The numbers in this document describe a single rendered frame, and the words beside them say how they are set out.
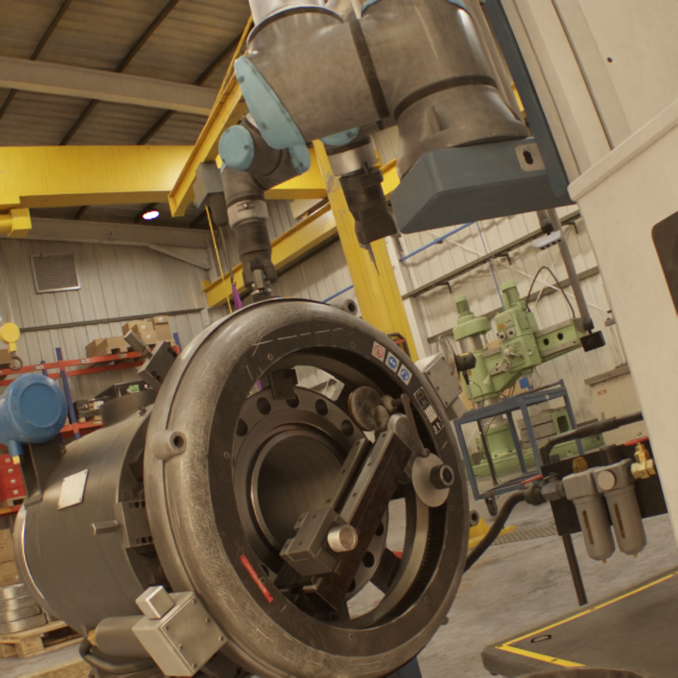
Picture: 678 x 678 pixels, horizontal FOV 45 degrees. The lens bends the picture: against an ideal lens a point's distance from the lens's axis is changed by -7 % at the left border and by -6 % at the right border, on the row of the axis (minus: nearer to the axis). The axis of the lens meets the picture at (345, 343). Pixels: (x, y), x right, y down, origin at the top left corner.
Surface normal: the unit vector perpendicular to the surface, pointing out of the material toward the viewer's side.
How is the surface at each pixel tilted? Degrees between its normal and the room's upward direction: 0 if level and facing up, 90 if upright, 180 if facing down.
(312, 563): 128
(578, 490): 90
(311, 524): 38
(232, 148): 93
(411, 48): 98
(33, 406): 90
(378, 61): 111
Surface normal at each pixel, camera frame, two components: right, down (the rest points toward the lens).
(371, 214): 0.27, 0.35
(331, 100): 0.07, 0.60
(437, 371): 0.68, -0.29
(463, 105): -0.04, -0.47
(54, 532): -0.72, -0.09
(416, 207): -0.93, 0.21
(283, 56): -0.25, -0.30
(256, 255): 0.04, -0.07
